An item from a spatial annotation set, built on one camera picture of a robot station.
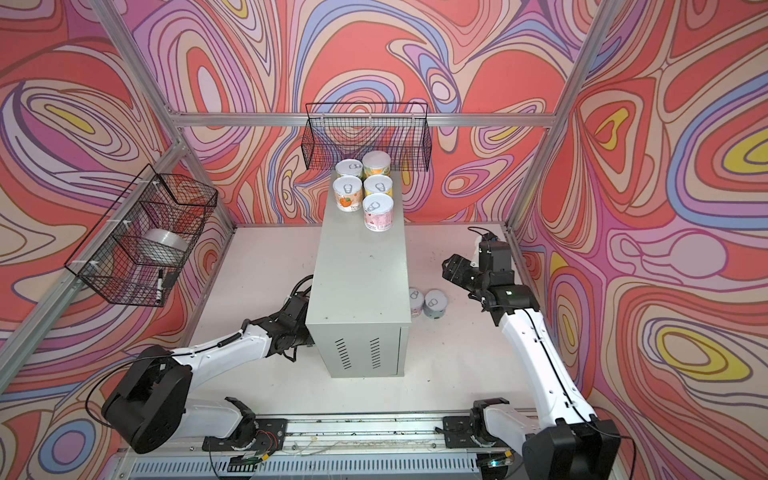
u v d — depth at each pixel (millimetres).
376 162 766
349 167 784
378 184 736
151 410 417
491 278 563
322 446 729
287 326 686
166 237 736
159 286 719
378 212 682
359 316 571
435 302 908
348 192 720
